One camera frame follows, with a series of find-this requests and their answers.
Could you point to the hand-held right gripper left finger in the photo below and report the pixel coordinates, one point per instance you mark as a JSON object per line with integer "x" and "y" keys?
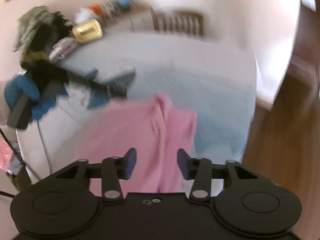
{"x": 130, "y": 162}

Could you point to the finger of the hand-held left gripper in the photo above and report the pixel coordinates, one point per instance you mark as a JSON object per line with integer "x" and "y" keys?
{"x": 98, "y": 100}
{"x": 120, "y": 83}

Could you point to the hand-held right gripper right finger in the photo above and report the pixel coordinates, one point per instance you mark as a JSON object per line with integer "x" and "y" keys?
{"x": 183, "y": 163}

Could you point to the pink t-shirt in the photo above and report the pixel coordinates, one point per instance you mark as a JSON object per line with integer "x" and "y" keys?
{"x": 140, "y": 135}

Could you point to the pile of mixed clothes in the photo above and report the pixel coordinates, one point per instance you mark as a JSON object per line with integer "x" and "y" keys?
{"x": 27, "y": 25}

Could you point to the person's left hand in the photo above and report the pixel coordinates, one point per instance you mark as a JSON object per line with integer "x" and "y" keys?
{"x": 22, "y": 87}

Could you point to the grey-pink patterned garment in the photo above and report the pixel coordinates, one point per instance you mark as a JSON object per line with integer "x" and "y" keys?
{"x": 62, "y": 48}

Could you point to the gold box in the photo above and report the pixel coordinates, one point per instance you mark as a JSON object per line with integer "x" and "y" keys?
{"x": 87, "y": 31}

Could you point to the orange item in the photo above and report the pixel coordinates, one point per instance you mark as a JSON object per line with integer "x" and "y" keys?
{"x": 97, "y": 10}

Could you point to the blue ball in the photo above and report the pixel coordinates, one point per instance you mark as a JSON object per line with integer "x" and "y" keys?
{"x": 122, "y": 0}

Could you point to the wooden slat-back chair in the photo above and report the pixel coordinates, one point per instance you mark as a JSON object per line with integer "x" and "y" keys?
{"x": 178, "y": 23}

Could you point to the red patterned cloth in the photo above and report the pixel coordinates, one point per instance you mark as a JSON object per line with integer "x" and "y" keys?
{"x": 7, "y": 157}

